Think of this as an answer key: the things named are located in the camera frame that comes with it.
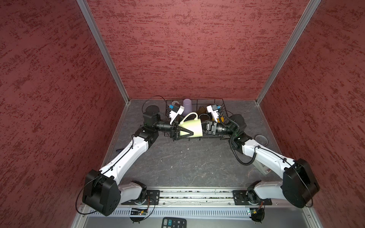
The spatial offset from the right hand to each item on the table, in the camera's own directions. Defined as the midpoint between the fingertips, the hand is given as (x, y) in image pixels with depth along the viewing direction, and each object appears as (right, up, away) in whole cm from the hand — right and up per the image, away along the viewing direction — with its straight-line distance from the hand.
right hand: (193, 128), depth 66 cm
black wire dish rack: (+5, +16, +59) cm, 62 cm away
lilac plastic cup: (-3, +15, +34) cm, 37 cm away
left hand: (-1, -1, -2) cm, 3 cm away
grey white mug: (-13, +16, +37) cm, 42 cm away
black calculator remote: (-11, -46, 0) cm, 47 cm away
